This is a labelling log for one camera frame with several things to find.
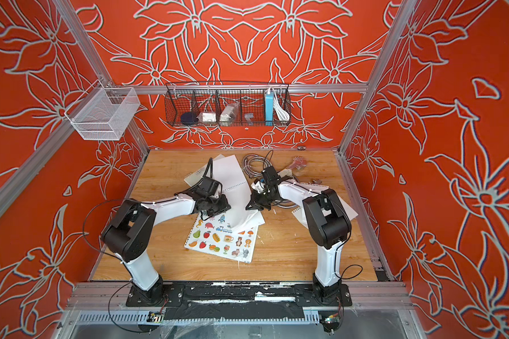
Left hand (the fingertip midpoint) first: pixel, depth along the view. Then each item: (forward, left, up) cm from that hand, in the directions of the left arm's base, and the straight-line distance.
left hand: (231, 205), depth 94 cm
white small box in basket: (+24, +11, +30) cm, 40 cm away
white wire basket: (+25, +58, +29) cm, 70 cm away
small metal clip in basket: (+35, -5, +24) cm, 43 cm away
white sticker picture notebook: (-14, +5, -3) cm, 15 cm away
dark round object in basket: (+30, +22, +25) cm, 45 cm away
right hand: (-3, -6, +4) cm, 8 cm away
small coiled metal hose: (+20, -7, 0) cm, 21 cm away
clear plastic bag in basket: (+29, +3, +28) cm, 41 cm away
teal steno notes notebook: (+22, +6, -2) cm, 23 cm away
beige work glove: (+19, -25, +2) cm, 32 cm away
